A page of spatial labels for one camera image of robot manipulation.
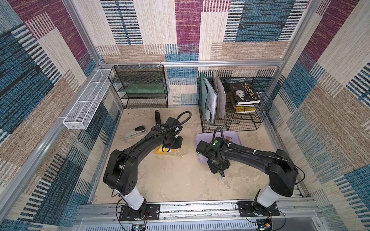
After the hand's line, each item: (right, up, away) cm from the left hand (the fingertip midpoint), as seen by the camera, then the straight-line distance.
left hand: (180, 145), depth 88 cm
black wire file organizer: (+61, +41, +23) cm, 77 cm away
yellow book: (+37, +22, +1) cm, 44 cm away
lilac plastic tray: (+37, +4, +14) cm, 40 cm away
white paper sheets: (+19, +26, +1) cm, 33 cm away
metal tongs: (+22, -13, -14) cm, 29 cm away
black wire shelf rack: (-27, +38, +12) cm, 48 cm away
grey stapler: (-30, +8, +14) cm, 33 cm away
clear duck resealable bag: (0, -4, -2) cm, 4 cm away
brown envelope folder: (+25, +30, +5) cm, 40 cm away
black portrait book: (+42, +33, +9) cm, 54 cm away
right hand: (+23, -12, -9) cm, 28 cm away
